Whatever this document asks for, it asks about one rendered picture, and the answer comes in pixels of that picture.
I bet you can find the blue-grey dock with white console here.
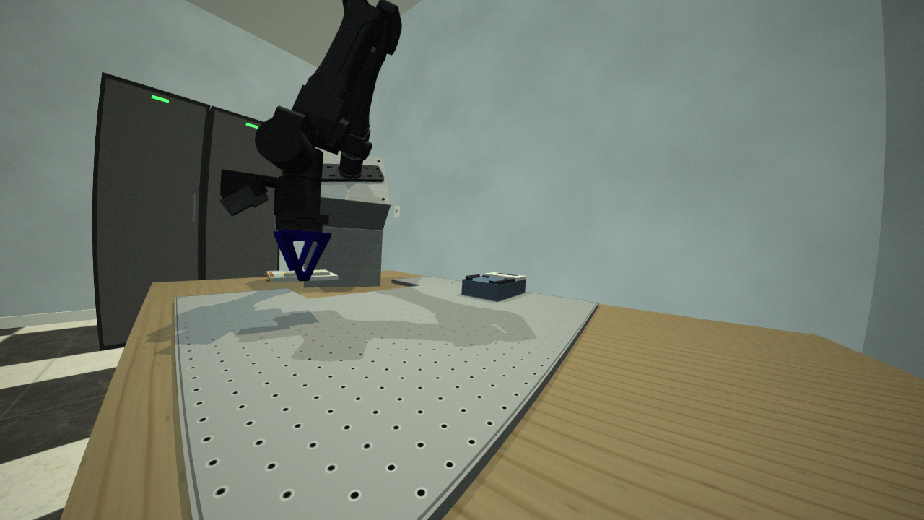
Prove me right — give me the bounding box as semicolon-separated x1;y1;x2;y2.
461;272;526;302

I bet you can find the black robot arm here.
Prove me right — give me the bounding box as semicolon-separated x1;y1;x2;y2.
220;0;402;216

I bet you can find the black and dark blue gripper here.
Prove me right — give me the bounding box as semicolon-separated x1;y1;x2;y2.
274;178;331;281

